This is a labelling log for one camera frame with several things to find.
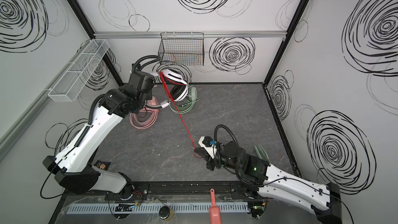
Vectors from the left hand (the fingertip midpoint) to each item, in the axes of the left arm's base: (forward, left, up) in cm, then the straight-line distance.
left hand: (142, 86), depth 68 cm
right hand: (-23, -24, -15) cm, 37 cm away
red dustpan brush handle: (-42, -34, -34) cm, 63 cm away
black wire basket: (+62, -8, -21) cm, 66 cm away
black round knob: (-43, -13, -26) cm, 52 cm away
